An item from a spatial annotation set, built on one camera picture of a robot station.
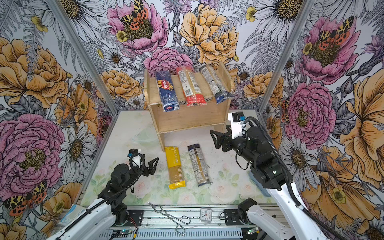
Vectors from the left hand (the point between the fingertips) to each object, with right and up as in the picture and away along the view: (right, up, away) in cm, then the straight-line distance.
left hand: (151, 160), depth 82 cm
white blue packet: (-37, -24, -6) cm, 45 cm away
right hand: (+33, +16, -20) cm, 42 cm away
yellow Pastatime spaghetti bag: (+11, -3, +9) cm, 14 cm away
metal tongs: (+16, -30, -10) cm, 36 cm away
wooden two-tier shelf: (+18, +24, +10) cm, 32 cm away
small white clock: (+29, -25, -8) cm, 39 cm away
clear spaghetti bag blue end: (+26, -6, +6) cm, 27 cm away
